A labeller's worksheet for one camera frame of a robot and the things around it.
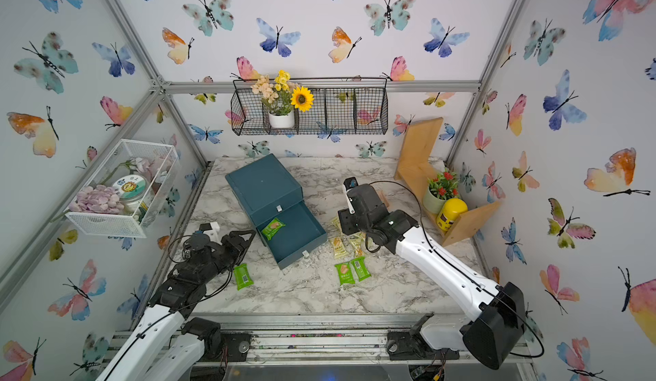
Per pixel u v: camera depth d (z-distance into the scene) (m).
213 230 0.72
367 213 0.56
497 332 0.37
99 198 0.59
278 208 0.83
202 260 0.58
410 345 0.73
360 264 0.88
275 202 0.81
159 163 0.79
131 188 0.65
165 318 0.50
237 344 0.74
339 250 0.91
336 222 0.99
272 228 0.88
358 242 0.92
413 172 1.09
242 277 0.86
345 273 0.87
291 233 0.88
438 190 0.87
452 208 0.83
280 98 0.86
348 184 0.67
